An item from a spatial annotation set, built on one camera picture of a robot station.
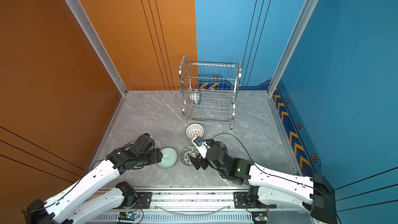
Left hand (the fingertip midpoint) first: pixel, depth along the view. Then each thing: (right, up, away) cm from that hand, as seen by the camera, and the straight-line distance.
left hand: (160, 154), depth 80 cm
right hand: (+20, +5, -7) cm, 22 cm away
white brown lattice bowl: (+17, +10, +17) cm, 26 cm away
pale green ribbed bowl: (+4, -4, +6) cm, 8 cm away
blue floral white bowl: (+18, +30, +21) cm, 41 cm away
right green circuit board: (+48, -26, -10) cm, 56 cm away
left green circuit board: (-12, -25, -9) cm, 30 cm away
